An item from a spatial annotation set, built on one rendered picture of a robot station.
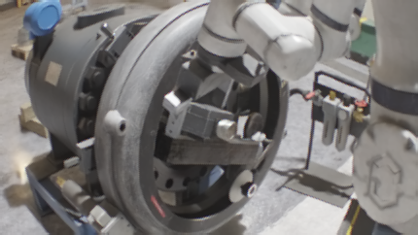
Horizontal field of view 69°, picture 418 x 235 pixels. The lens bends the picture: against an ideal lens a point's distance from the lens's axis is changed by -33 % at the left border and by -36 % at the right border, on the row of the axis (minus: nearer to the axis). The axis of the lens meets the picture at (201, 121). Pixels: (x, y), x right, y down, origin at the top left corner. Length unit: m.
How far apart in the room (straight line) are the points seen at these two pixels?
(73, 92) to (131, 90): 0.38
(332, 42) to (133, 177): 0.57
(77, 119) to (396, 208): 1.07
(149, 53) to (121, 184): 0.30
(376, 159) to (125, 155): 0.66
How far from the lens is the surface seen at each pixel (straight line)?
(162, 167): 1.25
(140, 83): 0.94
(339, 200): 1.97
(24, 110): 2.69
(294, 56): 0.60
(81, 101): 1.26
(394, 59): 0.44
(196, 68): 0.77
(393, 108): 0.43
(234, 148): 1.22
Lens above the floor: 1.15
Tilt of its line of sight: 26 degrees down
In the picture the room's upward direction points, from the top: straight up
